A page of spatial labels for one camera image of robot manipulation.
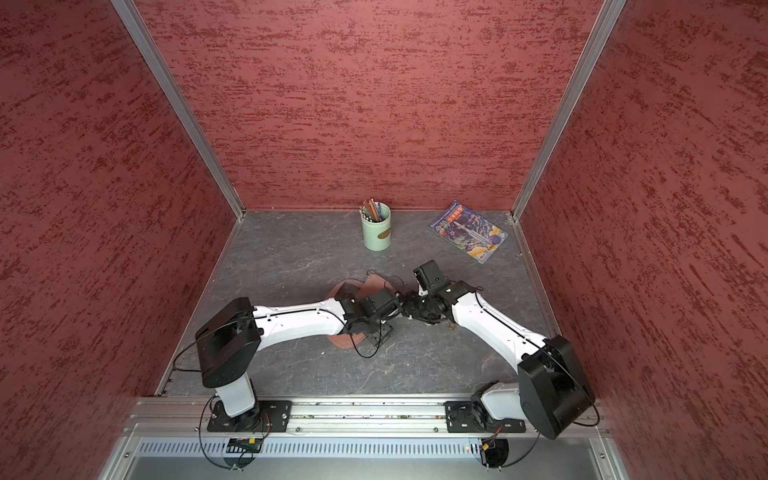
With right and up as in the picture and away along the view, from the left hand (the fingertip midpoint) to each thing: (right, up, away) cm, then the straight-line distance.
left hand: (376, 328), depth 86 cm
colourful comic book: (+35, +29, +28) cm, 53 cm away
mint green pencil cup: (-1, +28, +17) cm, 33 cm away
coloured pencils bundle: (-3, +37, +17) cm, 41 cm away
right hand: (+9, +4, -2) cm, 10 cm away
